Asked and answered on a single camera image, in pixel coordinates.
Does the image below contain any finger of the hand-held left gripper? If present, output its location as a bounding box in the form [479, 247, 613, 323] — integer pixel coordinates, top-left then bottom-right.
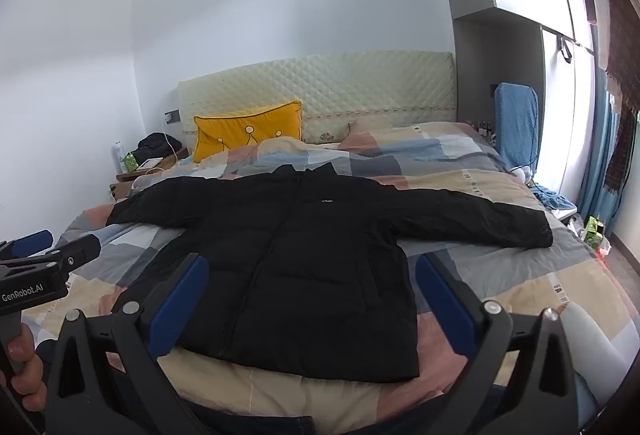
[44, 234, 102, 277]
[9, 229, 55, 261]

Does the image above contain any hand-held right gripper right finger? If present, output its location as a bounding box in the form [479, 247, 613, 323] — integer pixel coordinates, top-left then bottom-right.
[415, 252, 593, 435]

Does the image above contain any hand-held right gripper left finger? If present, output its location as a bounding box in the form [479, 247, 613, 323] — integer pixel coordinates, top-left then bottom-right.
[44, 254, 216, 435]

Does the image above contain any black puffer jacket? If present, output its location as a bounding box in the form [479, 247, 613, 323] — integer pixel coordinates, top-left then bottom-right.
[106, 164, 554, 383]

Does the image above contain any person's left hand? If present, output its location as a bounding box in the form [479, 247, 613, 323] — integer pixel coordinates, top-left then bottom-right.
[0, 322, 49, 412]

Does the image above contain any wooden nightstand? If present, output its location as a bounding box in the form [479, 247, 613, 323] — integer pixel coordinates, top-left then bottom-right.
[110, 150, 193, 202]

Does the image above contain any patchwork quilt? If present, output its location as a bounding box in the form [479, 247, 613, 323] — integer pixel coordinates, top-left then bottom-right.
[22, 121, 640, 421]

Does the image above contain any black bag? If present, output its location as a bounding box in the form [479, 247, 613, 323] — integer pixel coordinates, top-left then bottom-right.
[136, 132, 183, 161]

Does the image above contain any crumpled blue cloth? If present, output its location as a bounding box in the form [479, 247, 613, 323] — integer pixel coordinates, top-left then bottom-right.
[532, 185, 577, 214]

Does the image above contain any light grey cloth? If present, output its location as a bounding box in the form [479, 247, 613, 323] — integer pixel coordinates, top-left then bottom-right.
[560, 302, 629, 408]

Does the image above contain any green box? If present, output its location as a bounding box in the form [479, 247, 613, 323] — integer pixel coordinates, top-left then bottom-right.
[584, 215, 606, 246]

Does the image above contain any yellow pillow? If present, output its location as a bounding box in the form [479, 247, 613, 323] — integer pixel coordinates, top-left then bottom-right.
[192, 100, 304, 164]

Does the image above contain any group of small bottles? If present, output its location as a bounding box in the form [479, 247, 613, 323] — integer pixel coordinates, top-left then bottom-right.
[465, 118, 497, 141]

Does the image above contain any pink pillow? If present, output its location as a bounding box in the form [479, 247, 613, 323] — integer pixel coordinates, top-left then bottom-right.
[340, 118, 416, 148]

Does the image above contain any blue curtain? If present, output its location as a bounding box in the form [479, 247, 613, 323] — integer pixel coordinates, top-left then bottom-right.
[575, 90, 624, 226]

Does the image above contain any cream embroidered pillow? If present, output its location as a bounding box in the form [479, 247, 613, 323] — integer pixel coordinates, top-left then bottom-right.
[303, 112, 396, 146]

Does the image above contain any cream quilted headboard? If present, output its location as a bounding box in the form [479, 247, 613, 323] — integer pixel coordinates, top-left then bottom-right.
[176, 51, 458, 151]

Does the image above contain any black hanger hook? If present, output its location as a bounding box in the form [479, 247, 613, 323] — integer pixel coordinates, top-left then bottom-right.
[554, 32, 574, 64]

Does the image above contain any brown patterned hanging cloth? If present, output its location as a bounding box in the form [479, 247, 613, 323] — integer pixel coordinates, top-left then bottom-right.
[595, 0, 640, 211]

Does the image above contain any white charging cable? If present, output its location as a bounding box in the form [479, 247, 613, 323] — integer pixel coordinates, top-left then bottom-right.
[131, 114, 184, 196]

